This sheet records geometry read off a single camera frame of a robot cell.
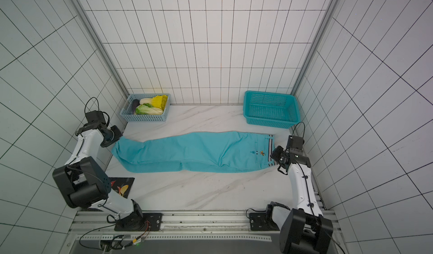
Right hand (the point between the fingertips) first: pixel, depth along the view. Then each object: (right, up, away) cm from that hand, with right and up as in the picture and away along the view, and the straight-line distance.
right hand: (269, 151), depth 85 cm
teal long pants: (-34, -3, +10) cm, 35 cm away
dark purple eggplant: (-86, +27, +32) cm, 96 cm away
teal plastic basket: (+10, +23, +33) cm, 42 cm away
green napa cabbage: (-73, +23, +23) cm, 80 cm away
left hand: (-80, +6, +2) cm, 80 cm away
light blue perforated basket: (-64, +28, +25) cm, 74 cm away
